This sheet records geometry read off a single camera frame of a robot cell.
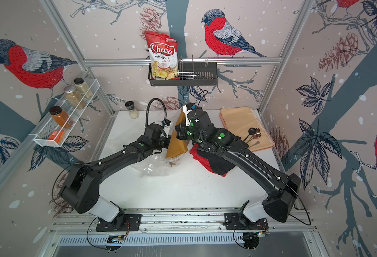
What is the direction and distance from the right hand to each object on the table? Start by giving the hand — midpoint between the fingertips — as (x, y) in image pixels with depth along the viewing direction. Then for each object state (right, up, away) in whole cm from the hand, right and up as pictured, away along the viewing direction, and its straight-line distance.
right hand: (173, 127), depth 68 cm
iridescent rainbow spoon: (+53, -6, +36) cm, 64 cm away
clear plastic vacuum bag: (-9, -19, +10) cm, 23 cm away
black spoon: (+48, -4, +38) cm, 61 cm away
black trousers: (+22, -21, +17) cm, 35 cm away
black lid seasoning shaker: (-35, +10, +46) cm, 59 cm away
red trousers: (+14, -19, +24) cm, 33 cm away
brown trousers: (+3, -8, -4) cm, 9 cm away
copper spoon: (+53, -3, +39) cm, 66 cm away
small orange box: (-48, -4, -3) cm, 48 cm away
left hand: (+2, -5, +18) cm, 18 cm away
